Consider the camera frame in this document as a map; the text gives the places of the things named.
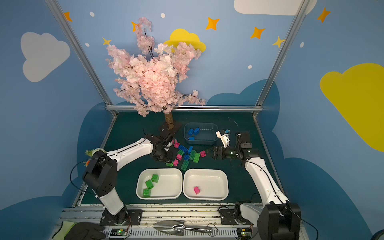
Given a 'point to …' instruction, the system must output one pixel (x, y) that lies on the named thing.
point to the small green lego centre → (181, 152)
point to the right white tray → (213, 184)
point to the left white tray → (170, 186)
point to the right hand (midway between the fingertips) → (212, 149)
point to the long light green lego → (196, 157)
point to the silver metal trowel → (177, 227)
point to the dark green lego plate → (192, 155)
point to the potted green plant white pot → (90, 153)
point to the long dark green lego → (184, 165)
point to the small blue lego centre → (186, 157)
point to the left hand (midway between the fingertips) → (168, 159)
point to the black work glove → (85, 231)
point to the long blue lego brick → (183, 148)
